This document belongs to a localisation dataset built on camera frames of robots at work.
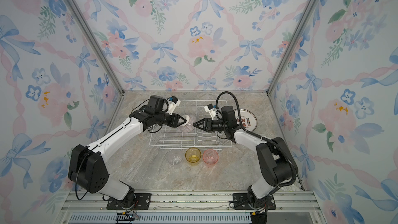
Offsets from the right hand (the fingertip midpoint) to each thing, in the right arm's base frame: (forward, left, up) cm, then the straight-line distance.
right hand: (195, 125), depth 82 cm
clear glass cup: (-11, +12, -16) cm, 23 cm away
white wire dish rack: (+3, +5, -16) cm, 18 cm away
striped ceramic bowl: (-1, +4, 0) cm, 4 cm away
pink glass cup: (-10, -8, -16) cm, 21 cm away
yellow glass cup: (-10, +2, -16) cm, 19 cm away
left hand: (+3, +7, +2) cm, 8 cm away
